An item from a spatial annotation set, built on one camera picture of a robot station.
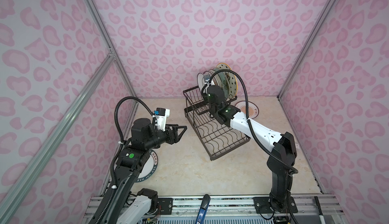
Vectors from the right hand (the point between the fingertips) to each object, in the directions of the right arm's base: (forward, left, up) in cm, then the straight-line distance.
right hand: (213, 82), depth 79 cm
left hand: (-25, +14, -3) cm, 29 cm away
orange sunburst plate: (+12, -32, -35) cm, 49 cm away
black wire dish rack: (-15, -3, -33) cm, 37 cm away
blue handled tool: (-50, +4, -31) cm, 59 cm away
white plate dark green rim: (-34, +35, -34) cm, 59 cm away
